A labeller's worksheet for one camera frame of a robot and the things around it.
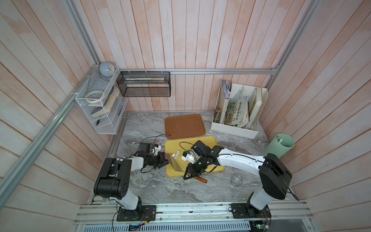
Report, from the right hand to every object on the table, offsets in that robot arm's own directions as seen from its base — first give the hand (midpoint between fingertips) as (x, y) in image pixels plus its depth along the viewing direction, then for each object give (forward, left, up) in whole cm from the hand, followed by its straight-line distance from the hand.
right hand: (186, 177), depth 77 cm
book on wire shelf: (+32, +44, +25) cm, 60 cm away
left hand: (+12, +10, -5) cm, 16 cm away
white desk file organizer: (+47, -46, +17) cm, 68 cm away
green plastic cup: (+18, -56, +5) cm, 59 cm away
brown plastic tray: (+43, +3, -9) cm, 44 cm away
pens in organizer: (+41, -21, +6) cm, 46 cm away
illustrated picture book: (+43, -35, +7) cm, 56 cm away
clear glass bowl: (+2, -30, -9) cm, 32 cm away
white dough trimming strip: (+17, +6, -7) cm, 19 cm away
